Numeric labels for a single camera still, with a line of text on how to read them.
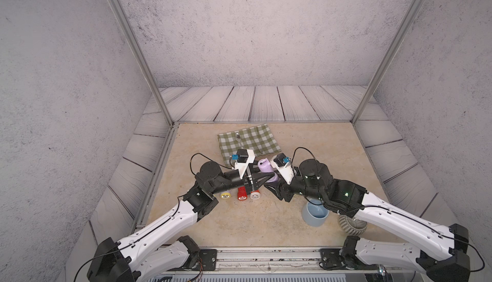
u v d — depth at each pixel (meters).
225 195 0.88
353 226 0.74
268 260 0.74
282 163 0.56
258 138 1.11
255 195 0.88
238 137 1.11
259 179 0.58
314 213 0.77
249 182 0.57
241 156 0.52
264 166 0.58
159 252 0.56
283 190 0.57
